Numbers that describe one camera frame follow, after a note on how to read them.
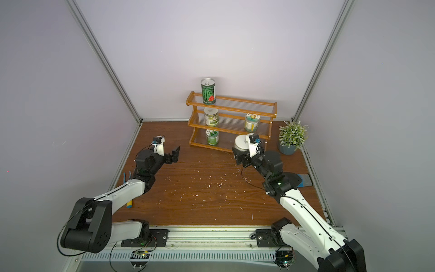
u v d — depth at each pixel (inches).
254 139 23.9
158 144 29.2
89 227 16.4
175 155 31.3
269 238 28.6
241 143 27.0
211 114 36.1
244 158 25.3
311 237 17.0
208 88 32.0
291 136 35.1
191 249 28.1
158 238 28.7
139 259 28.3
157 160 28.9
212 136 39.5
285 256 27.3
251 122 35.3
